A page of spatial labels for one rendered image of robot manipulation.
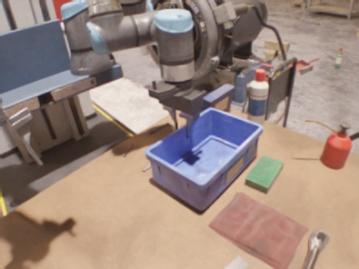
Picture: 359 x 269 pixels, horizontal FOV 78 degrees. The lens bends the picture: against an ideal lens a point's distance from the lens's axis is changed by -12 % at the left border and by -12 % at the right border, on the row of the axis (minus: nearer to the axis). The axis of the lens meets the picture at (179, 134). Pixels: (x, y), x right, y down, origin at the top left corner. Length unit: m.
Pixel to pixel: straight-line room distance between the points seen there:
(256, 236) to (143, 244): 0.26
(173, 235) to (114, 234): 0.15
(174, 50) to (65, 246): 0.54
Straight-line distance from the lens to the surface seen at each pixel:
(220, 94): 0.93
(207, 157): 0.80
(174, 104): 0.68
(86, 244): 0.66
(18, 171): 1.28
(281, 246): 0.61
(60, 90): 0.97
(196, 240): 0.61
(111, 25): 0.67
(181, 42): 0.60
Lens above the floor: 0.99
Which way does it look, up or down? 35 degrees down
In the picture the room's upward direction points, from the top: 5 degrees counter-clockwise
